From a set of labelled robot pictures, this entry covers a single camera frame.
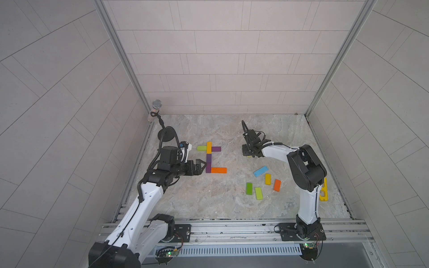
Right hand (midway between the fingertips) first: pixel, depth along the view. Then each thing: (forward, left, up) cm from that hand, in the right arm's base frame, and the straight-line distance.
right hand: (246, 148), depth 101 cm
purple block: (0, +18, +2) cm, 19 cm away
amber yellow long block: (+2, +22, +4) cm, 23 cm away
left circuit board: (-50, +40, +3) cm, 64 cm away
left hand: (-17, +25, +16) cm, 34 cm away
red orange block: (-24, -13, +1) cm, 27 cm away
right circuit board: (-52, -20, -3) cm, 55 cm away
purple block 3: (-12, +23, +2) cm, 26 cm away
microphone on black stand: (+13, +50, +3) cm, 52 cm away
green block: (-25, +2, 0) cm, 25 cm away
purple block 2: (-6, +23, +2) cm, 23 cm away
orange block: (-14, +17, +1) cm, 22 cm away
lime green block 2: (-28, -2, +1) cm, 28 cm away
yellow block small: (-21, -8, +1) cm, 22 cm away
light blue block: (-16, -6, +1) cm, 17 cm away
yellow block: (-6, -1, +1) cm, 6 cm away
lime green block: (+1, +27, +3) cm, 27 cm away
